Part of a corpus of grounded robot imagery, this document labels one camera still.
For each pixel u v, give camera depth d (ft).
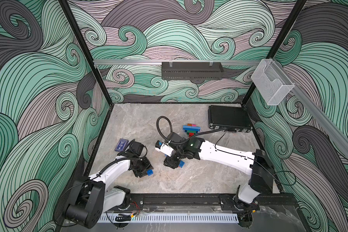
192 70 3.31
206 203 2.44
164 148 2.21
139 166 2.37
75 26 2.55
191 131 3.24
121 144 3.09
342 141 1.72
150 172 2.72
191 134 3.36
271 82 2.57
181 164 2.61
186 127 3.38
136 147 2.31
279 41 2.73
